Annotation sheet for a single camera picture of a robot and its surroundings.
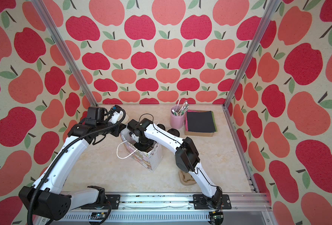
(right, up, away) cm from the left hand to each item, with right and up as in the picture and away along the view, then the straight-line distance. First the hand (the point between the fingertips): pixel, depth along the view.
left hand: (127, 126), depth 76 cm
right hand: (+9, -15, +9) cm, 20 cm away
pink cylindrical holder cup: (+29, +5, +19) cm, 35 cm away
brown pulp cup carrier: (+33, -31, +3) cm, 46 cm away
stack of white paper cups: (-5, +3, +17) cm, 18 cm away
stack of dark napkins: (+48, 0, +29) cm, 56 cm away
